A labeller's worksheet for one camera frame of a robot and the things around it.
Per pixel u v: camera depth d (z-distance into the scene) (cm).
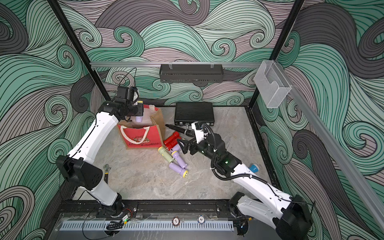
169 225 70
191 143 62
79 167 41
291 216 38
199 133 61
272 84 79
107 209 67
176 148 94
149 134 82
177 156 88
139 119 80
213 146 51
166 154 90
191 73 95
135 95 64
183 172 83
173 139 98
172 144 95
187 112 119
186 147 61
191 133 101
